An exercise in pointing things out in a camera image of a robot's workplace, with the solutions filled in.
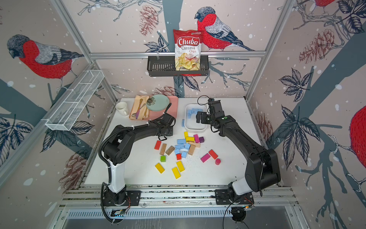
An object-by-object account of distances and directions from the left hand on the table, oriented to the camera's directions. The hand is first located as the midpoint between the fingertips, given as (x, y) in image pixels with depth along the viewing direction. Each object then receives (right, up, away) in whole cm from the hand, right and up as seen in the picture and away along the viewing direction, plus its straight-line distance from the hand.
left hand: (171, 129), depth 100 cm
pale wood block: (+17, -10, -6) cm, 21 cm away
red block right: (+28, -15, -10) cm, 33 cm away
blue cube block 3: (+11, -10, -9) cm, 18 cm away
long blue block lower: (+6, -10, -8) cm, 14 cm away
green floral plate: (-14, +20, +19) cm, 31 cm away
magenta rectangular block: (+17, -6, -5) cm, 19 cm away
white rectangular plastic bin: (+14, +3, +1) cm, 14 cm away
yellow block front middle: (+5, -24, -18) cm, 30 cm away
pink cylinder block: (+30, -18, -14) cm, 38 cm away
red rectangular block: (-9, -10, -7) cm, 15 cm away
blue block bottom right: (+9, -15, -11) cm, 21 cm away
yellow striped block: (+13, -7, -4) cm, 15 cm away
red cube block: (+6, -16, -12) cm, 21 cm away
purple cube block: (+21, -7, -5) cm, 23 cm away
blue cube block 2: (+17, +13, +9) cm, 24 cm away
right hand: (+21, +10, -12) cm, 26 cm away
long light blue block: (+7, -8, -5) cm, 12 cm away
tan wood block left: (-5, -12, -7) cm, 15 cm away
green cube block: (-4, -17, -12) cm, 21 cm away
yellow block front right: (+7, -21, -14) cm, 26 cm away
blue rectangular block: (+8, +4, +5) cm, 10 cm away
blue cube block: (+13, +11, +9) cm, 20 cm away
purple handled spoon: (-28, +16, +15) cm, 35 cm away
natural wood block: (+14, -12, -10) cm, 21 cm away
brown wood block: (0, -13, -10) cm, 16 cm away
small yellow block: (+10, -4, +1) cm, 11 cm away
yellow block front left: (-6, -21, -16) cm, 27 cm away
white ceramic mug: (-37, +14, +4) cm, 40 cm away
